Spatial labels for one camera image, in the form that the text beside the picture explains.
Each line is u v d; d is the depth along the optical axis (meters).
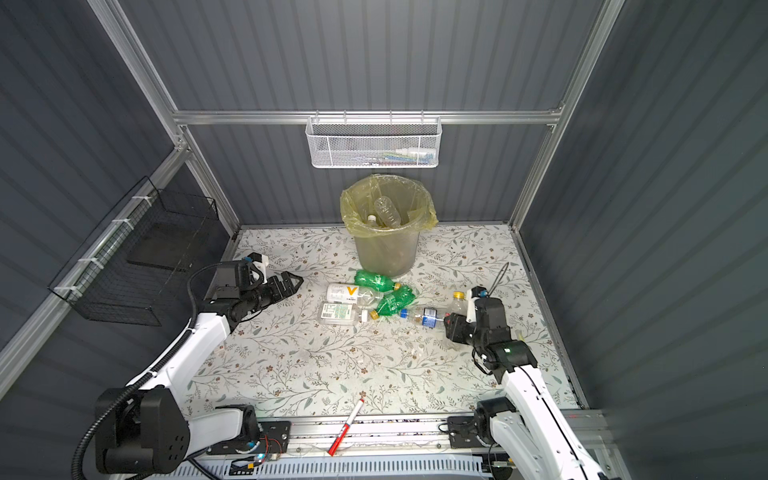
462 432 0.74
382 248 0.94
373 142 1.24
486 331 0.60
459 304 0.79
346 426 0.75
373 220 1.05
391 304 0.93
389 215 1.07
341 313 0.92
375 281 0.99
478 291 0.72
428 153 0.91
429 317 0.89
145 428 0.40
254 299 0.70
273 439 0.72
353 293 0.94
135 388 0.42
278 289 0.74
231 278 0.64
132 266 0.73
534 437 0.43
